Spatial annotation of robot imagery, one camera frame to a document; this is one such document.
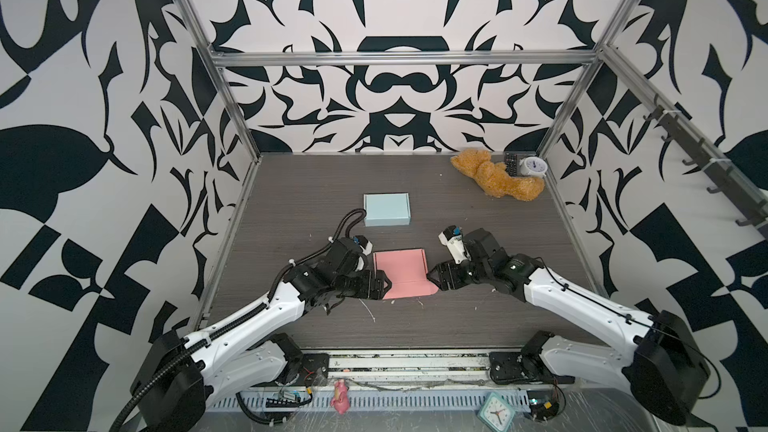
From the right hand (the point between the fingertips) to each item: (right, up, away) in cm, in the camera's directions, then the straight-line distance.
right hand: (437, 272), depth 80 cm
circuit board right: (+23, -28, -10) cm, 38 cm away
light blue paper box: (-13, +15, +19) cm, 28 cm away
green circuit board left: (-36, -26, -9) cm, 45 cm away
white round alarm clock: (+42, +30, +34) cm, 62 cm away
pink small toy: (-24, -25, -13) cm, 36 cm away
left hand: (-15, -1, -3) cm, 15 cm away
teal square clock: (+11, -27, -13) cm, 32 cm away
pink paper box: (-7, -2, +8) cm, 11 cm away
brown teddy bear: (+23, +26, +22) cm, 40 cm away
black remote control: (+36, +33, +38) cm, 62 cm away
